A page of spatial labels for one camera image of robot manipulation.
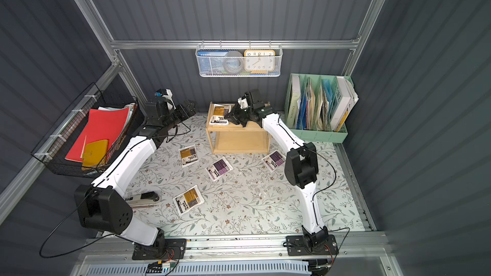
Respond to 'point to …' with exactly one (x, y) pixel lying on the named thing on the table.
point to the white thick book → (347, 96)
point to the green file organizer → (316, 107)
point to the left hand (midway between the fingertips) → (187, 104)
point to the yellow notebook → (94, 153)
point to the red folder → (103, 124)
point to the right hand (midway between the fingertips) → (228, 114)
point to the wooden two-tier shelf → (236, 139)
